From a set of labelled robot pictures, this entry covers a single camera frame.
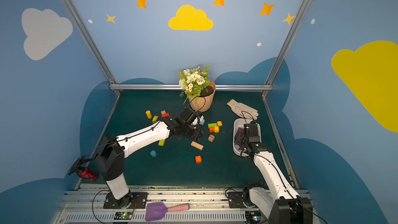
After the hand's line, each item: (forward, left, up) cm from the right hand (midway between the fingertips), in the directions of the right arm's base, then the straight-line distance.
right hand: (243, 136), depth 86 cm
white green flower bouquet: (+25, +30, +17) cm, 43 cm away
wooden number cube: (+2, +18, -9) cm, 20 cm away
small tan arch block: (+20, +52, -8) cm, 57 cm away
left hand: (-2, +23, +4) cm, 23 cm away
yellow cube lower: (+8, +15, -8) cm, 19 cm away
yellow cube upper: (+14, +13, -10) cm, 22 cm away
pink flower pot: (+33, +21, +1) cm, 39 cm away
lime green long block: (+12, +18, -9) cm, 23 cm away
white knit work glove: (+28, -5, -11) cm, 30 cm away
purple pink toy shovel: (-37, +43, -10) cm, 58 cm away
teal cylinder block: (-10, +51, -8) cm, 53 cm away
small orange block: (+8, +18, -9) cm, 22 cm away
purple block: (+9, 0, -9) cm, 12 cm away
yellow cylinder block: (+16, +61, -5) cm, 64 cm away
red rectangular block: (+19, +50, -9) cm, 54 cm away
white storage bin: (+13, 0, -6) cm, 14 cm away
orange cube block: (-12, +25, -8) cm, 29 cm away
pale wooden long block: (-3, +26, -9) cm, 28 cm away
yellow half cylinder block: (+16, +57, -9) cm, 60 cm away
